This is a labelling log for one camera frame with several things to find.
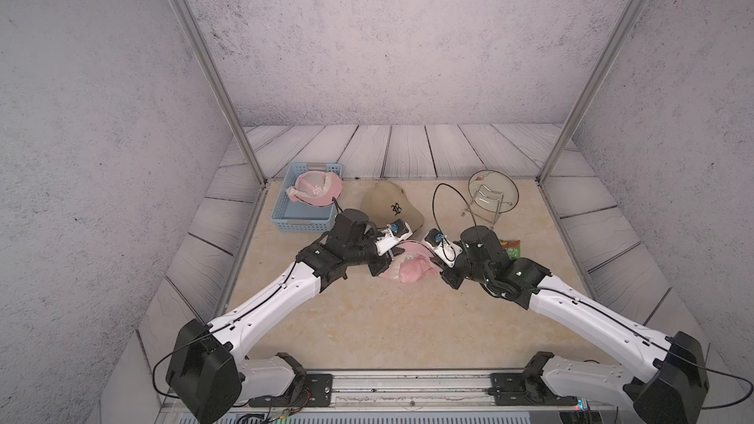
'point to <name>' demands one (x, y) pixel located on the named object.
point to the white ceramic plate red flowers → (497, 182)
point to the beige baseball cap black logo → (385, 202)
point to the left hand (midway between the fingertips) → (403, 248)
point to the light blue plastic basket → (290, 215)
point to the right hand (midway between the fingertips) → (436, 257)
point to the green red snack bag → (511, 247)
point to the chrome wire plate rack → (487, 204)
